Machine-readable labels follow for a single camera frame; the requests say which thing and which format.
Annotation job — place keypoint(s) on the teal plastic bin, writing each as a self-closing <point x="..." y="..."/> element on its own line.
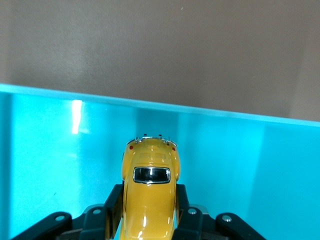
<point x="50" y="162"/>

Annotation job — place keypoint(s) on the brown table cover sheet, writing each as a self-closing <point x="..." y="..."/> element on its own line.
<point x="160" y="50"/>

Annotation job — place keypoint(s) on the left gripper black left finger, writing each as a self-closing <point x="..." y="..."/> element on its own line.
<point x="97" y="225"/>

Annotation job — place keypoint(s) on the yellow beetle toy car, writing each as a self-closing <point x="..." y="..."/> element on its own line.
<point x="150" y="200"/>

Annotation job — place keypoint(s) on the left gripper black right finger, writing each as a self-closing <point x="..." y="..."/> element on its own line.
<point x="191" y="225"/>

